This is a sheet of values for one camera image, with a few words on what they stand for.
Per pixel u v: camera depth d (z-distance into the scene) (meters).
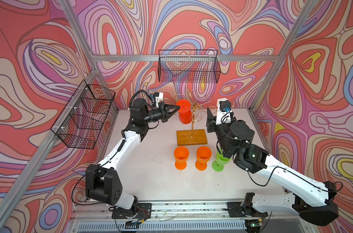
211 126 0.52
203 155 0.79
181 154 0.81
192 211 0.75
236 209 0.73
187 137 1.02
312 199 0.38
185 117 0.80
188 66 0.97
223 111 0.45
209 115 0.52
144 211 0.72
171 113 0.66
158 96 0.69
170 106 0.68
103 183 0.42
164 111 0.66
